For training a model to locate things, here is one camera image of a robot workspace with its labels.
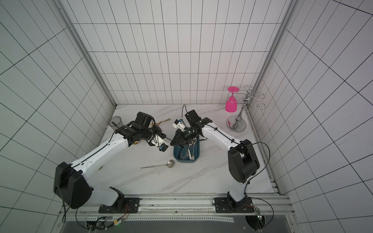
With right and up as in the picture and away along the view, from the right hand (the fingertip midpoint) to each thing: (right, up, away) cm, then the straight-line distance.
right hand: (168, 146), depth 77 cm
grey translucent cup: (-35, +12, +13) cm, 39 cm away
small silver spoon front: (+12, -8, +13) cm, 20 cm away
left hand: (-5, +6, +5) cm, 9 cm away
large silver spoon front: (0, -13, +9) cm, 15 cm away
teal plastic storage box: (+6, -8, +13) cm, 17 cm away
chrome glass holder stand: (+47, +10, +29) cm, 57 cm away
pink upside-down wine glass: (+41, +24, +22) cm, 53 cm away
